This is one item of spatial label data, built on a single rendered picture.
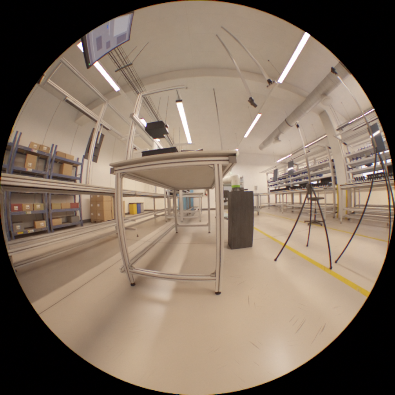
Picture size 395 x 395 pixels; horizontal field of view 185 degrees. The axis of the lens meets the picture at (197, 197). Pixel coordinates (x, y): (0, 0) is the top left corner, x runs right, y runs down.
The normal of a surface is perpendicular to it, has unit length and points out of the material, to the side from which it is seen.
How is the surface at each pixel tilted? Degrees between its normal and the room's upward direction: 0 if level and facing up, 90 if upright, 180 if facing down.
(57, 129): 90
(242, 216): 90
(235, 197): 90
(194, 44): 180
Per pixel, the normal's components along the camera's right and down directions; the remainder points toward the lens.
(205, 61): 0.04, 1.00
